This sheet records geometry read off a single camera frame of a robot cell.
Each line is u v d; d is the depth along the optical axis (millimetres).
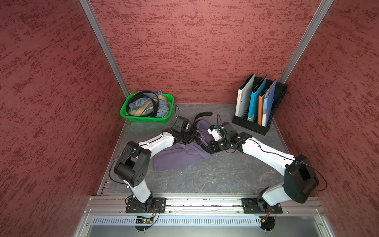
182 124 720
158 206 753
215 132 770
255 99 893
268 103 870
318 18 747
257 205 667
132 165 462
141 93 1122
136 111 1063
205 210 741
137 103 1063
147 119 1025
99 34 796
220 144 720
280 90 1033
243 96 929
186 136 776
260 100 870
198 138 873
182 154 875
